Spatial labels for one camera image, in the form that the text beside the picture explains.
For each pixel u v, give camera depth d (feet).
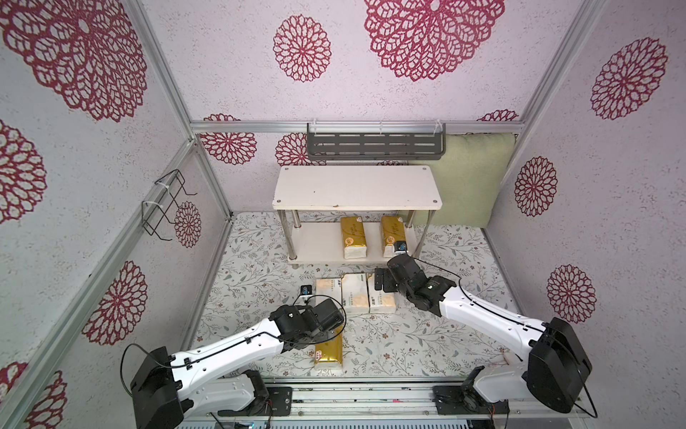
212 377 1.43
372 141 3.09
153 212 2.39
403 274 2.07
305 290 2.28
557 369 1.35
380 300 2.87
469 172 3.19
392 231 3.18
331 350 2.51
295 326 1.70
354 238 3.11
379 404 2.43
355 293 2.94
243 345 1.54
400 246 2.40
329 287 3.01
